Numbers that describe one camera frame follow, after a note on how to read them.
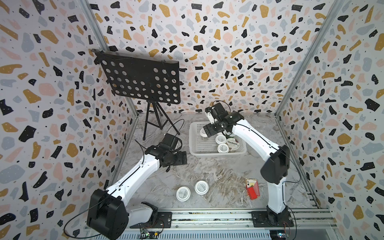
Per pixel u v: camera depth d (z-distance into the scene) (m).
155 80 0.74
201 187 0.78
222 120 0.63
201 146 1.02
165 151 0.58
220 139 0.97
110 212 0.39
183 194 0.76
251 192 0.80
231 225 0.73
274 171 0.50
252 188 0.83
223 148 0.93
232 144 0.97
